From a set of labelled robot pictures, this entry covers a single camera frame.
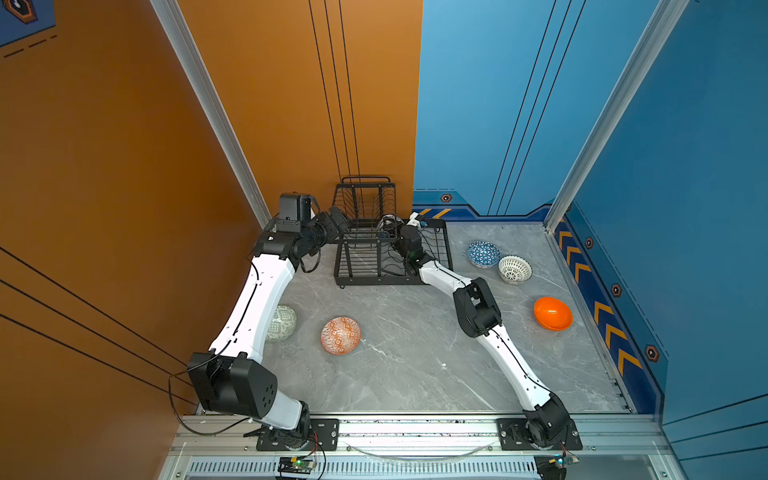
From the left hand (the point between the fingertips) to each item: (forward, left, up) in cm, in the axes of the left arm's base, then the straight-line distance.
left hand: (339, 221), depth 79 cm
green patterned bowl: (-15, +20, -30) cm, 39 cm away
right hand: (+21, -9, -18) cm, 29 cm away
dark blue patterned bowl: (+13, -47, -29) cm, 57 cm away
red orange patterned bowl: (-19, +1, -30) cm, 35 cm away
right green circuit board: (-49, -55, -30) cm, 79 cm away
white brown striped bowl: (+7, -57, -29) cm, 65 cm away
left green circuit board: (-50, +8, -32) cm, 60 cm away
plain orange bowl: (-12, -65, -28) cm, 71 cm away
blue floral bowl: (+16, -13, -17) cm, 27 cm away
